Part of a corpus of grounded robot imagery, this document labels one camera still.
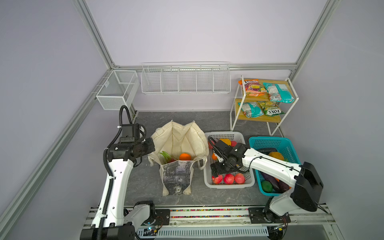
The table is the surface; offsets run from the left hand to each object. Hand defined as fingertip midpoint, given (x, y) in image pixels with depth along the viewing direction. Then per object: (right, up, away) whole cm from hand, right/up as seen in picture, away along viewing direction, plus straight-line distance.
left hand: (152, 147), depth 74 cm
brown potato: (+71, -7, +16) cm, 73 cm away
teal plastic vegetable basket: (+75, -4, +23) cm, 79 cm away
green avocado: (+60, -21, +5) cm, 64 cm away
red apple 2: (+40, -18, +7) cm, 44 cm away
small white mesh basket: (-32, +35, +28) cm, 55 cm away
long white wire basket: (+15, +44, +30) cm, 56 cm away
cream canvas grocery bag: (+9, +3, +18) cm, 20 cm away
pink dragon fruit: (+5, -8, +13) cm, 16 cm away
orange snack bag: (+54, +32, +9) cm, 63 cm away
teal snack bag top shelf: (+67, +29, +7) cm, 73 cm away
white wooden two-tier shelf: (+67, +28, +29) cm, 78 cm away
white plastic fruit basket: (+49, +4, +20) cm, 54 cm away
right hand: (+34, -15, +6) cm, 38 cm away
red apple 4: (+46, -1, +23) cm, 51 cm away
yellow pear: (+42, +1, +24) cm, 49 cm away
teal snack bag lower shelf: (+58, +21, +23) cm, 66 cm away
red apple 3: (+46, -18, +7) cm, 50 cm away
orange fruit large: (+15, -7, +12) cm, 21 cm away
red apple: (+33, -19, +7) cm, 39 cm away
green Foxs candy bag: (+70, +22, +23) cm, 77 cm away
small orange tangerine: (+31, -5, 0) cm, 31 cm away
